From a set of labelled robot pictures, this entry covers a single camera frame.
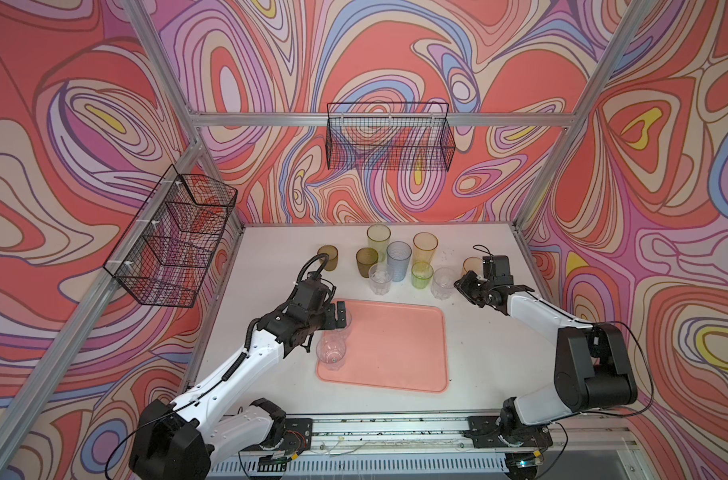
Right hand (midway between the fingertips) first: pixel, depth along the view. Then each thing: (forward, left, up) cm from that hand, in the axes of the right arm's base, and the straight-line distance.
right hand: (457, 289), depth 93 cm
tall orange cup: (+13, +9, +7) cm, 18 cm away
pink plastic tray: (-15, +18, -8) cm, 25 cm away
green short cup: (+8, +10, -2) cm, 13 cm away
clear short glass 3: (+9, +24, -4) cm, 26 cm away
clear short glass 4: (+5, +3, -3) cm, 7 cm away
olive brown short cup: (+13, +29, +2) cm, 31 cm away
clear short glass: (-16, +40, -3) cm, 43 cm away
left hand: (-9, +38, +7) cm, 40 cm away
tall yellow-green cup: (+17, +24, +7) cm, 31 cm away
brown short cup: (+14, +40, +2) cm, 42 cm away
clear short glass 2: (-12, +36, -2) cm, 38 cm away
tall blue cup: (+14, +17, +1) cm, 23 cm away
